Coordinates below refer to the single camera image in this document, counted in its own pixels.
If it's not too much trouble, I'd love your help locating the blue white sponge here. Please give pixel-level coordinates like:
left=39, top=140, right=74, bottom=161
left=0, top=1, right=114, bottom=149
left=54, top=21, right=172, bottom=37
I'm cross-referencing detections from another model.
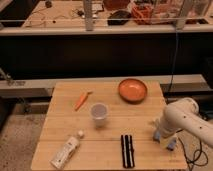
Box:
left=153, top=130, right=177, bottom=151

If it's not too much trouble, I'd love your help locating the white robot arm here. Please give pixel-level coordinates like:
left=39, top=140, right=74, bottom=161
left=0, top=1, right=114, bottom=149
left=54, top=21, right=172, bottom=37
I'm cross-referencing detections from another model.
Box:
left=156, top=97, right=213, bottom=148

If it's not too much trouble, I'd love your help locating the orange ceramic bowl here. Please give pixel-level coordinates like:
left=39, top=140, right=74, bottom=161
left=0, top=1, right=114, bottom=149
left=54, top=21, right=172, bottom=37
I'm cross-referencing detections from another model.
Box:
left=118, top=78, right=147, bottom=103

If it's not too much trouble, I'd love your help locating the black bowl on bench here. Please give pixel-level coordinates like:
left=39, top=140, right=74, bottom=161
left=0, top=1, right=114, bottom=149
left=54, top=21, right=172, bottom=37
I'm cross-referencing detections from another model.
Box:
left=107, top=10, right=131, bottom=26

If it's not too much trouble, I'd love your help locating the translucent plastic cup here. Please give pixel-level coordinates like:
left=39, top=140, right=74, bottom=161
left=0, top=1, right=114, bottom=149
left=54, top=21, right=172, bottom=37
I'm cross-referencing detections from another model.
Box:
left=90, top=103, right=108, bottom=127

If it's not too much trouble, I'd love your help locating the orange carrot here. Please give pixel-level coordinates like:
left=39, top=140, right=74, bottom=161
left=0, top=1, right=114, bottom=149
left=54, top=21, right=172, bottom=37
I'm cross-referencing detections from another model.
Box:
left=74, top=91, right=92, bottom=111

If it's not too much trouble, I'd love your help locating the white plastic bottle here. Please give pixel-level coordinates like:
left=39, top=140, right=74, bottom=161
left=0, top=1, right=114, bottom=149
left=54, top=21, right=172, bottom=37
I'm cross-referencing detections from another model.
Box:
left=50, top=130, right=84, bottom=170

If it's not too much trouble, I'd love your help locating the orange crate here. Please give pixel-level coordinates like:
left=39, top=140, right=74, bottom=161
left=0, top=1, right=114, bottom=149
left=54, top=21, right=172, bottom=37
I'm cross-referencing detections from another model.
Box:
left=131, top=5, right=152, bottom=25

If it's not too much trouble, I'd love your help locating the black floor cable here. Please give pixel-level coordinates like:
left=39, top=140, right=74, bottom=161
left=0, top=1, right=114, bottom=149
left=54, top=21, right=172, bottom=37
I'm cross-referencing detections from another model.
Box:
left=176, top=128, right=211, bottom=171

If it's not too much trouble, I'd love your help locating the blue hanging cable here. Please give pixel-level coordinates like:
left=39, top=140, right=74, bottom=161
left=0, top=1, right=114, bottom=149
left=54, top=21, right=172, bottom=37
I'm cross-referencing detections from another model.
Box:
left=166, top=28, right=180, bottom=96

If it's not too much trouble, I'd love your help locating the metal vertical post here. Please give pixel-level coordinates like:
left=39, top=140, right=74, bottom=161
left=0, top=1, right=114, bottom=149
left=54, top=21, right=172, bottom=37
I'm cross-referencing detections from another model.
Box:
left=83, top=0, right=93, bottom=31

